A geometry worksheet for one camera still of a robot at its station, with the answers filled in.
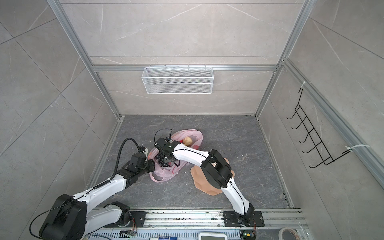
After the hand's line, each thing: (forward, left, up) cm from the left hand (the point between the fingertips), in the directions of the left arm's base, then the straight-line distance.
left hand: (154, 159), depth 89 cm
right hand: (+3, -10, -3) cm, 11 cm away
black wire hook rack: (-4, -79, +26) cm, 84 cm away
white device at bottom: (-39, -31, -1) cm, 50 cm away
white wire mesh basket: (+47, -15, +24) cm, 55 cm away
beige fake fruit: (+13, -20, 0) cm, 24 cm away
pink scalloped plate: (-14, -28, -4) cm, 31 cm away
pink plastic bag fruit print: (-9, -5, 0) cm, 10 cm away
